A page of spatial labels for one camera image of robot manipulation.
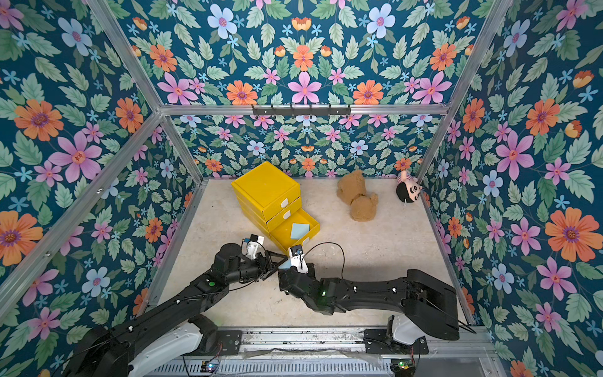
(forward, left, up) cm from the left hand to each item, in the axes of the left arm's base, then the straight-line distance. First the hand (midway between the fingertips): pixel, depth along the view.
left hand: (286, 262), depth 75 cm
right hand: (-1, 0, -5) cm, 5 cm away
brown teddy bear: (+36, -28, -6) cm, 46 cm away
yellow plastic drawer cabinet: (+21, +5, +6) cm, 23 cm away
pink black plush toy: (+34, -54, -7) cm, 64 cm away
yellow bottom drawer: (+18, +3, -12) cm, 22 cm away
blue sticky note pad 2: (0, 0, -2) cm, 2 cm away
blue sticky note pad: (+20, -3, -13) cm, 24 cm away
